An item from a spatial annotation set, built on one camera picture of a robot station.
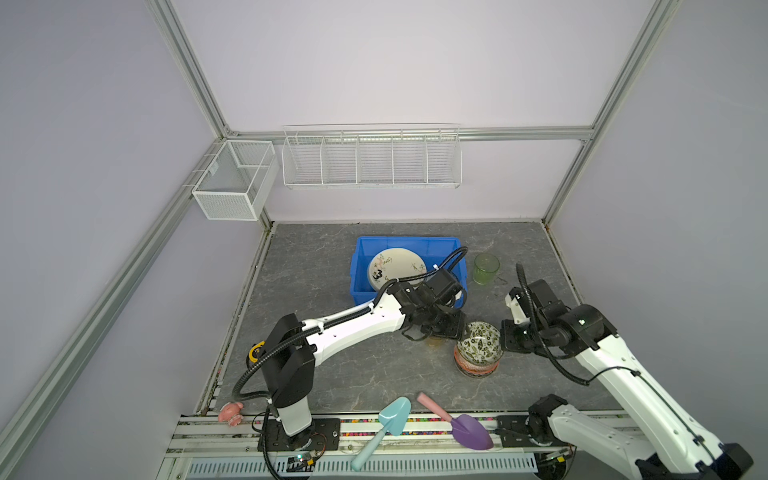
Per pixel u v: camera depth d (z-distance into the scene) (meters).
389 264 1.03
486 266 1.05
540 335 0.53
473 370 0.76
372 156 0.99
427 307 0.59
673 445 0.39
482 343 0.78
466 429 0.75
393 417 0.77
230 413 0.76
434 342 0.92
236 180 1.01
